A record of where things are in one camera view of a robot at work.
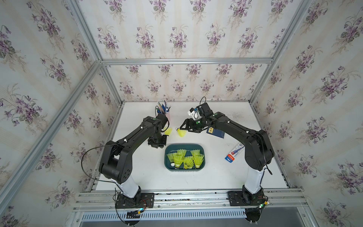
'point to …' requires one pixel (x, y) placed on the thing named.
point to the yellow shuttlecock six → (171, 157)
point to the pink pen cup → (168, 115)
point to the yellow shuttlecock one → (181, 133)
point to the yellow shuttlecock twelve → (197, 160)
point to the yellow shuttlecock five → (168, 131)
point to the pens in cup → (163, 109)
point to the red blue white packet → (231, 156)
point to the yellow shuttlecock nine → (177, 158)
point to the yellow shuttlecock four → (188, 162)
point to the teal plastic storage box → (170, 148)
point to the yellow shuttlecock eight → (195, 152)
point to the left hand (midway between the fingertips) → (163, 147)
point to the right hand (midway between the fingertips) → (186, 129)
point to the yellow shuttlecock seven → (181, 152)
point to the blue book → (215, 132)
